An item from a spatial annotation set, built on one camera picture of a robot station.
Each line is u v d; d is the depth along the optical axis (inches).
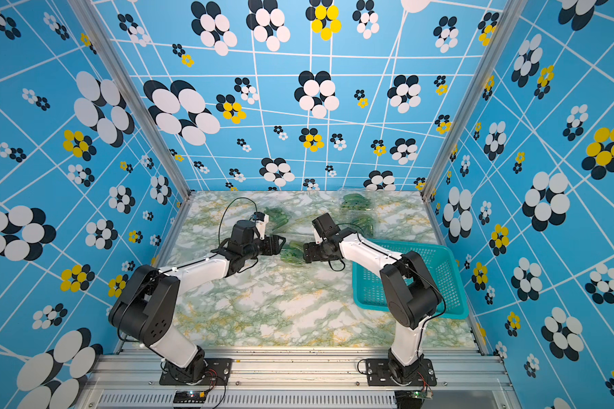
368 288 35.7
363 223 41.3
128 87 32.7
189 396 28.4
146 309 18.0
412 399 27.1
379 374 28.4
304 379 28.6
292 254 37.8
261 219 32.5
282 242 34.8
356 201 45.2
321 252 31.1
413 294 18.8
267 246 32.4
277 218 41.0
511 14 26.8
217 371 28.8
